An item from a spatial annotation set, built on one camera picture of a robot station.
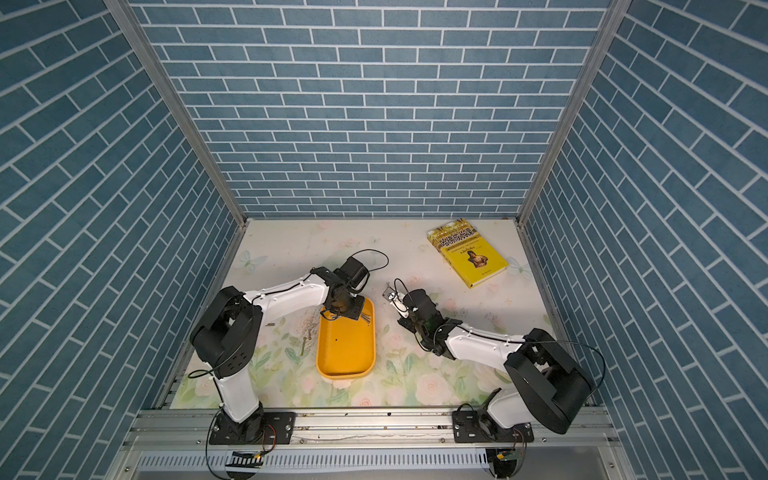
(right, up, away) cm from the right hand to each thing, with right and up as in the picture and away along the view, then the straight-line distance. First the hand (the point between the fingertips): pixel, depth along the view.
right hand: (411, 299), depth 89 cm
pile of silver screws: (-14, -7, +3) cm, 16 cm away
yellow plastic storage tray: (-20, -14, -1) cm, 24 cm away
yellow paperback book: (+22, +14, +18) cm, 32 cm away
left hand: (-15, -5, +2) cm, 16 cm away
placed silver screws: (-32, -12, -1) cm, 35 cm away
